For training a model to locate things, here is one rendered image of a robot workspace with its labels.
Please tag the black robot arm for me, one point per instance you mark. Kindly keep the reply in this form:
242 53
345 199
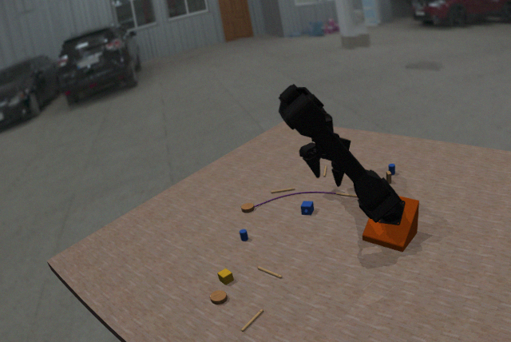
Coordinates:
304 112

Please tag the yellow cube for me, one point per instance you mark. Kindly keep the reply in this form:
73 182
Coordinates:
225 276

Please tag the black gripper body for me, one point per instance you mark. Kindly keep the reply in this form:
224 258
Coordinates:
315 149

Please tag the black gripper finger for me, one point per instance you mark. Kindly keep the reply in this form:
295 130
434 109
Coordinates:
314 164
338 176

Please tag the blue cylinder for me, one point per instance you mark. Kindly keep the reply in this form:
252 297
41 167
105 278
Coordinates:
243 234

